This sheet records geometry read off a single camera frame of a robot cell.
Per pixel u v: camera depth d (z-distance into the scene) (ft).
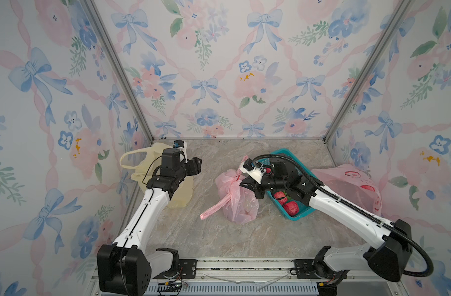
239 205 2.34
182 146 2.34
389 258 1.28
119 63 2.80
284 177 1.83
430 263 1.25
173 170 1.96
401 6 2.26
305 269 2.40
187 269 2.41
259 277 2.40
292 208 2.75
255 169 1.99
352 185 2.62
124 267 1.27
